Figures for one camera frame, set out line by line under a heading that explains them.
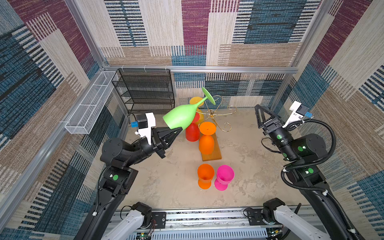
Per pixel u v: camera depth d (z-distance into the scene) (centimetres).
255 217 73
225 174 76
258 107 51
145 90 111
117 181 42
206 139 73
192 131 77
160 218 75
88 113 94
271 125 47
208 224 73
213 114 76
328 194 41
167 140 48
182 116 49
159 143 43
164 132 46
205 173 77
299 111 46
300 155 44
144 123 40
